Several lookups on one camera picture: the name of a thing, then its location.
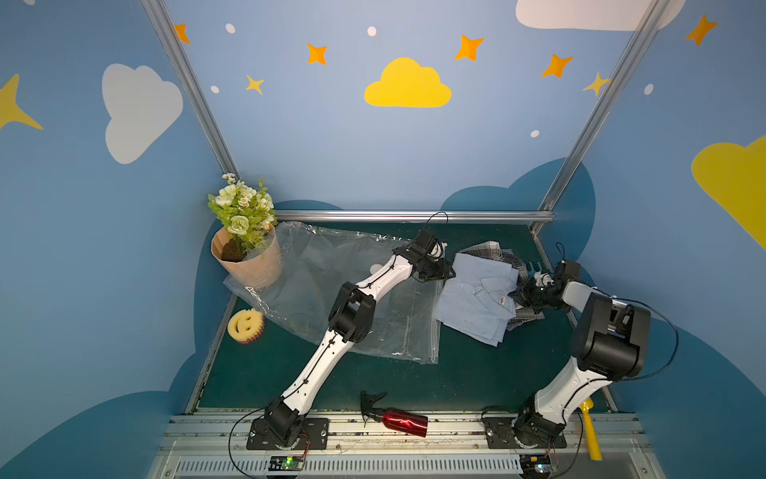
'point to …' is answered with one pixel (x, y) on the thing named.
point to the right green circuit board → (536, 466)
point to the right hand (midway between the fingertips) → (515, 290)
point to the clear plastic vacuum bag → (408, 315)
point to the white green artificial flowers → (245, 212)
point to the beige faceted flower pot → (258, 267)
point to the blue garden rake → (533, 270)
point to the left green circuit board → (285, 463)
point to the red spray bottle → (393, 418)
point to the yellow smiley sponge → (245, 325)
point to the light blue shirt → (479, 297)
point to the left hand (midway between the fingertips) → (456, 273)
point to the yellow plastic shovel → (595, 450)
